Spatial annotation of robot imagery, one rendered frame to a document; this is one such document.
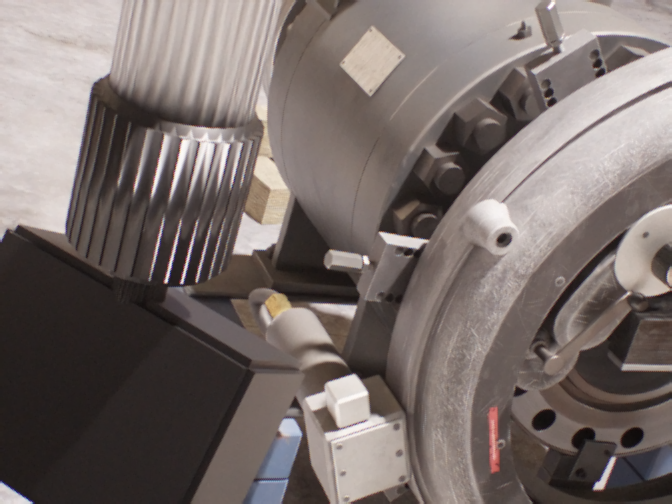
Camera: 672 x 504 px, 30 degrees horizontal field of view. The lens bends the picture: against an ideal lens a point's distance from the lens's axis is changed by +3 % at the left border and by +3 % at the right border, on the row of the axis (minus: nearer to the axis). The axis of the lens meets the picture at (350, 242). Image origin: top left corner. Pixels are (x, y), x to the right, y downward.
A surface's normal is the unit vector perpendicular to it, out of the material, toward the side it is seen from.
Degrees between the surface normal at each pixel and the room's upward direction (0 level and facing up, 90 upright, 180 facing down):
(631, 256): 90
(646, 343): 90
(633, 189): 90
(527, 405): 90
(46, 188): 0
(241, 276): 0
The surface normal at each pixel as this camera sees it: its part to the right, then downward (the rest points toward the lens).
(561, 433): 0.36, 0.47
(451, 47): -0.43, -0.68
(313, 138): -0.91, -0.03
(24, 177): 0.27, -0.88
